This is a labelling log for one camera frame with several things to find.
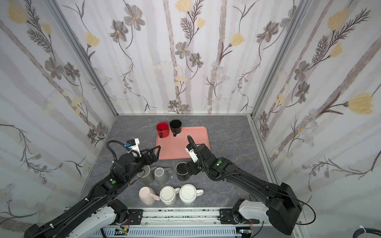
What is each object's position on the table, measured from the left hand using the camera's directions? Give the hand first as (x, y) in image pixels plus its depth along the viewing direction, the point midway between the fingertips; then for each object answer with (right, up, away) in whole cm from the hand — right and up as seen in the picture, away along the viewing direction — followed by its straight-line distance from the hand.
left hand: (153, 145), depth 75 cm
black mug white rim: (+15, -16, +4) cm, 22 cm away
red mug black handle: (-1, +7, +30) cm, 31 cm away
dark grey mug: (-6, -19, +9) cm, 22 cm away
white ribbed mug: (+18, -25, 0) cm, 31 cm away
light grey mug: (+3, -17, +4) cm, 17 cm away
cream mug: (+8, -26, 0) cm, 27 cm away
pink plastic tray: (+7, -5, +23) cm, 25 cm away
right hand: (+17, -8, +3) cm, 19 cm away
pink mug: (-2, -25, -3) cm, 25 cm away
